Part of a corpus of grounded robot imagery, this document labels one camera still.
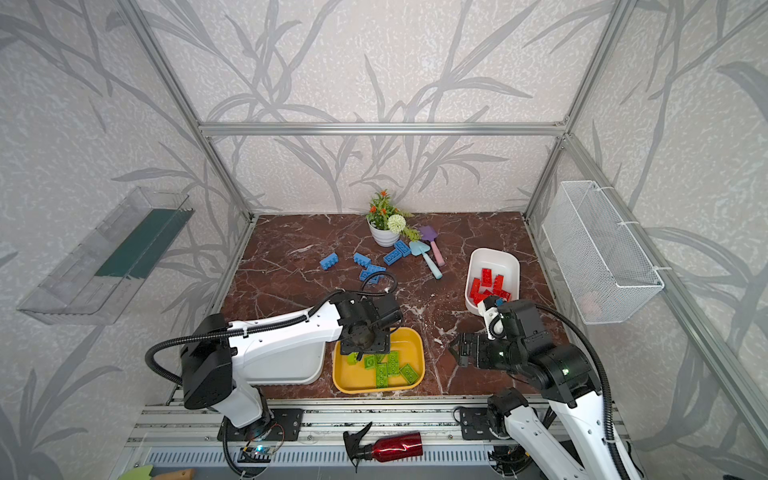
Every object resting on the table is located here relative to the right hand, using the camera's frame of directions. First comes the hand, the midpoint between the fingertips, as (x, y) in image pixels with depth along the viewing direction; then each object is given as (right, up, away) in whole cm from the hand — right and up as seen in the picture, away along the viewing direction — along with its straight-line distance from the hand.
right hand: (464, 337), depth 68 cm
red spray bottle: (-17, -25, -1) cm, 30 cm away
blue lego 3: (-15, +20, +40) cm, 47 cm away
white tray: (+22, +14, +35) cm, 44 cm away
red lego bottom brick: (+19, +4, +29) cm, 35 cm away
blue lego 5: (-25, +12, +34) cm, 44 cm away
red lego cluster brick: (+10, +5, +30) cm, 32 cm away
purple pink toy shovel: (-4, +25, +46) cm, 53 cm away
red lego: (+15, +10, +33) cm, 37 cm away
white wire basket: (+28, +16, -7) cm, 33 cm away
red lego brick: (+18, +8, +30) cm, 36 cm away
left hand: (-20, -5, +11) cm, 23 cm away
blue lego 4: (-18, +16, +38) cm, 45 cm away
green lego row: (-23, -10, +13) cm, 28 cm away
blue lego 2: (-29, +16, +37) cm, 49 cm away
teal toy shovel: (-8, +20, +40) cm, 45 cm away
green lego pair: (-18, -13, +14) cm, 26 cm away
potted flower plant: (-20, +29, +31) cm, 47 cm away
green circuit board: (-50, -30, +4) cm, 59 cm away
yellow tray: (-28, -16, +13) cm, 34 cm away
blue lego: (-41, +15, +37) cm, 57 cm away
